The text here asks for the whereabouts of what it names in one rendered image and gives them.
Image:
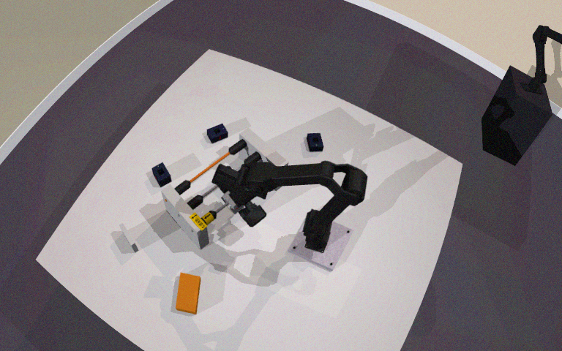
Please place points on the orange rectangular block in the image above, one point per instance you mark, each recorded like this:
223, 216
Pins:
188, 292

